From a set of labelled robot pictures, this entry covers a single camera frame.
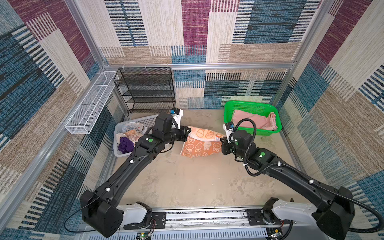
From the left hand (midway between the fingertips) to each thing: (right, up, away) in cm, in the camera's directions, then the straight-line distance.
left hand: (191, 127), depth 73 cm
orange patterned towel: (+6, -9, +14) cm, 18 cm away
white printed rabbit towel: (-39, -3, +25) cm, 46 cm away
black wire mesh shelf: (-32, +27, +35) cm, 55 cm away
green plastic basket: (+49, +14, +46) cm, 69 cm away
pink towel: (+53, +3, +35) cm, 63 cm away
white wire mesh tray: (-51, +3, -2) cm, 51 cm away
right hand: (+16, -7, +4) cm, 18 cm away
